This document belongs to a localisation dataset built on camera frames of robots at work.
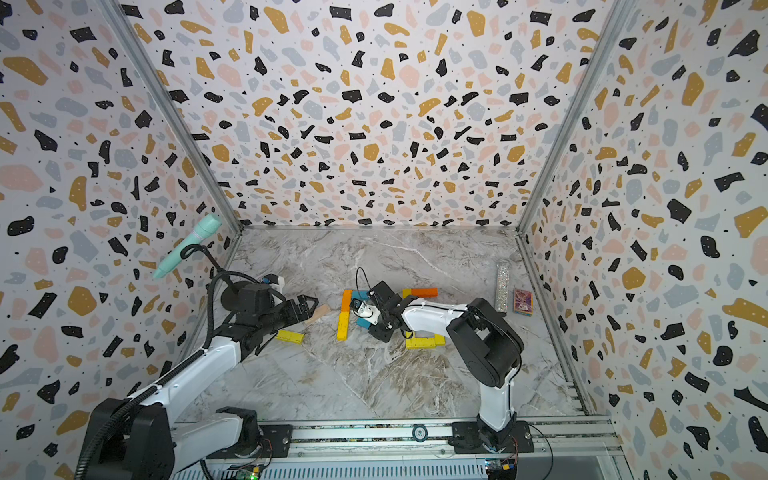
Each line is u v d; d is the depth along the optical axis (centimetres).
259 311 67
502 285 102
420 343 90
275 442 73
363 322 84
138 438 39
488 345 49
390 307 73
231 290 95
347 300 100
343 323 94
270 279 78
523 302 99
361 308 83
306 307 79
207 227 76
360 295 84
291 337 90
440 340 90
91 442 35
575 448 76
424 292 103
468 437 74
